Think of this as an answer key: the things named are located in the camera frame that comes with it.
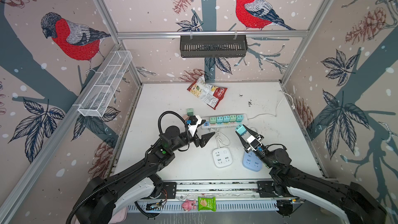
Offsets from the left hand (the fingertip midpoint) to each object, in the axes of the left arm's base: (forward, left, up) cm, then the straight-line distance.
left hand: (208, 127), depth 70 cm
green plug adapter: (+24, +11, -22) cm, 35 cm away
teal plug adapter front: (-1, -15, 0) cm, 15 cm away
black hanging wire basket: (+59, -5, +6) cm, 60 cm away
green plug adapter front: (+14, -3, -17) cm, 22 cm away
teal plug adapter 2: (+15, -12, -17) cm, 25 cm away
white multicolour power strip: (+13, -1, -21) cm, 25 cm away
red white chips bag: (+35, -4, -19) cm, 40 cm away
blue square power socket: (-9, -23, -20) cm, 32 cm away
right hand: (0, -15, -2) cm, 15 cm away
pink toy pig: (-27, +9, -21) cm, 36 cm away
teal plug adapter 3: (+15, -20, -17) cm, 30 cm away
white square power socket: (-6, -8, -21) cm, 23 cm away
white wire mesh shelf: (+22, +54, +8) cm, 59 cm away
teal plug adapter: (+15, -8, -17) cm, 24 cm away
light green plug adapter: (+15, -16, -16) cm, 27 cm away
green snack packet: (-27, +1, -21) cm, 34 cm away
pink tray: (-31, +39, -22) cm, 55 cm away
